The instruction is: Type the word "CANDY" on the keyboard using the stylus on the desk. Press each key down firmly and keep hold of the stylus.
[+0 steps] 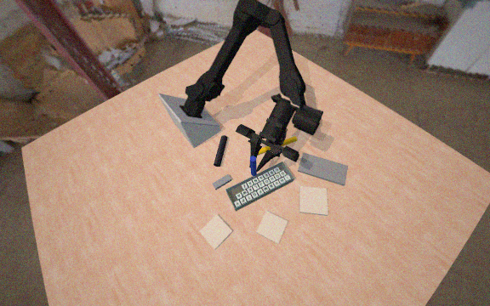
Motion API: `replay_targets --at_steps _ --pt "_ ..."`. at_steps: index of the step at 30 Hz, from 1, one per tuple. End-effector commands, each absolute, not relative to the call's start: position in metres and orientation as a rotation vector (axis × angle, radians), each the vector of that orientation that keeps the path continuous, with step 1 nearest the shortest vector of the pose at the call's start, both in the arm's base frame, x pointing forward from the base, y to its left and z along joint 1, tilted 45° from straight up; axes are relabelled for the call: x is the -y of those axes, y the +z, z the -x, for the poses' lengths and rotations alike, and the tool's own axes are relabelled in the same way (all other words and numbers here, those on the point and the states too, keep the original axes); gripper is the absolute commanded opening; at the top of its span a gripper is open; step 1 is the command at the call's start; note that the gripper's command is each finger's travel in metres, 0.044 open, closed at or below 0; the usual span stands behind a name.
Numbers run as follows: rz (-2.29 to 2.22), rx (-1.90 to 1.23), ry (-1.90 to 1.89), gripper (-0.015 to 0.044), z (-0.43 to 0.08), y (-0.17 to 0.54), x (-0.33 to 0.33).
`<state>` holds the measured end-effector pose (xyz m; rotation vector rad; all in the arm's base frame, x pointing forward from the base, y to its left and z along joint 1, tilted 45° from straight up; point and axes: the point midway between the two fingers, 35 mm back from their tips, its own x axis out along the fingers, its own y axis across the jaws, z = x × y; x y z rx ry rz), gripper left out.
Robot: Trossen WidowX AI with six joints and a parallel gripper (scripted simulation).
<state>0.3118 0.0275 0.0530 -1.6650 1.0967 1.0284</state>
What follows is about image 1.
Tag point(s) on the grey keyboard with white letter keys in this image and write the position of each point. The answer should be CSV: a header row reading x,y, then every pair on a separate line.
x,y
264,183

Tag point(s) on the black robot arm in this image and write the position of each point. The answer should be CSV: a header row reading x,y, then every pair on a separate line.
x,y
248,15

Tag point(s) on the dark blue stylus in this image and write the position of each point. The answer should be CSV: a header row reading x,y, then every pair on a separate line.
x,y
253,165

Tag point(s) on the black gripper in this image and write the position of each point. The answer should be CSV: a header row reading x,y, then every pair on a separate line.
x,y
272,132

